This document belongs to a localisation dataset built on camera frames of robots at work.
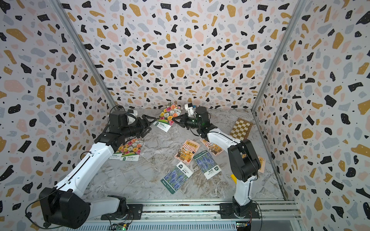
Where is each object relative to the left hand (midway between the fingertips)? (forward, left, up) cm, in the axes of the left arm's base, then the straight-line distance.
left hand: (156, 121), depth 76 cm
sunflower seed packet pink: (-2, -16, -30) cm, 34 cm away
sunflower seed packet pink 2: (-1, -35, -29) cm, 45 cm away
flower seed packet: (+5, -3, -6) cm, 9 cm away
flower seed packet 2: (-1, +21, -29) cm, 36 cm away
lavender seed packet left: (-19, -9, -29) cm, 36 cm away
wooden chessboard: (+15, -55, -27) cm, 63 cm away
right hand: (+4, -8, -3) cm, 9 cm away
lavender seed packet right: (-11, -28, -30) cm, 43 cm away
